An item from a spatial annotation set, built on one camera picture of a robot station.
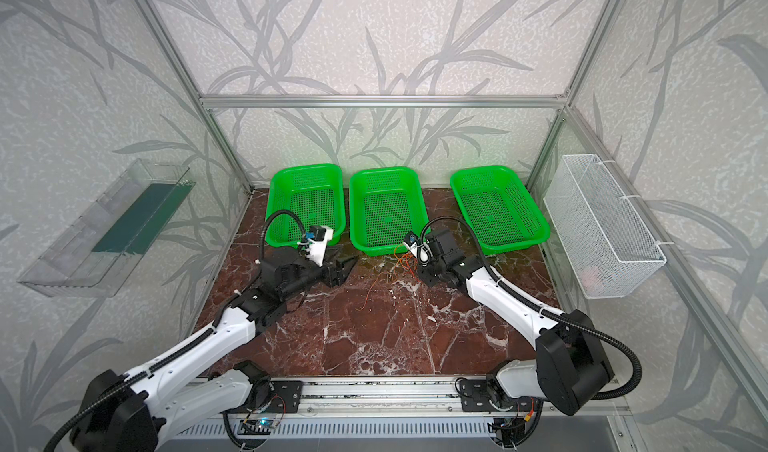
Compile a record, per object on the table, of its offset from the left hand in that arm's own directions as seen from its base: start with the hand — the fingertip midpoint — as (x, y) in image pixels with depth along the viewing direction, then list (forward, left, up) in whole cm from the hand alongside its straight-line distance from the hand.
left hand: (352, 246), depth 77 cm
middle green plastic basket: (+34, -6, -23) cm, 41 cm away
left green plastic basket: (+40, +23, -23) cm, 52 cm away
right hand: (+5, -20, -10) cm, 22 cm away
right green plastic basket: (+33, -50, -24) cm, 64 cm away
